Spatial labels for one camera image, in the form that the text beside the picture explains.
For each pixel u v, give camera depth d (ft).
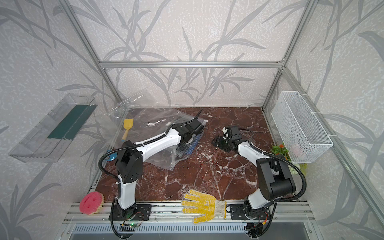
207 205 2.47
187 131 2.10
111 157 3.06
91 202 2.42
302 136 2.03
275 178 1.47
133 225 2.31
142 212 2.39
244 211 2.41
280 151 2.52
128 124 3.57
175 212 2.47
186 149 3.08
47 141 2.09
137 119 3.60
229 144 2.32
